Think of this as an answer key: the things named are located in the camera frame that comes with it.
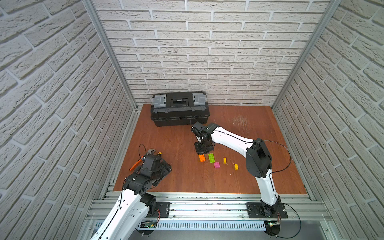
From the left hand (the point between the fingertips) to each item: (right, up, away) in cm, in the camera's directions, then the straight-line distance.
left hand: (169, 166), depth 79 cm
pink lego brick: (+27, -2, +9) cm, 29 cm away
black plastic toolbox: (+3, +33, +18) cm, 38 cm away
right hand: (+18, +6, +10) cm, 21 cm away
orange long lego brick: (+18, +2, +9) cm, 20 cm away
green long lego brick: (+24, +1, +13) cm, 28 cm away
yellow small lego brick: (+32, 0, +11) cm, 34 cm away
